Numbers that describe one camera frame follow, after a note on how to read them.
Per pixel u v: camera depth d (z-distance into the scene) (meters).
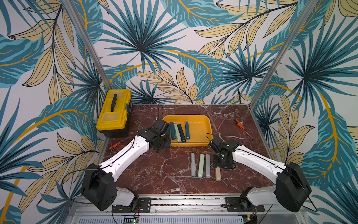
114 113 0.91
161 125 0.63
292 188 0.41
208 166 0.84
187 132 0.98
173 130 1.01
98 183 0.40
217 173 0.82
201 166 0.84
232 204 0.73
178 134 0.98
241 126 1.06
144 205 0.73
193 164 0.86
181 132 0.99
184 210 0.73
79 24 0.73
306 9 0.69
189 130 1.03
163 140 0.69
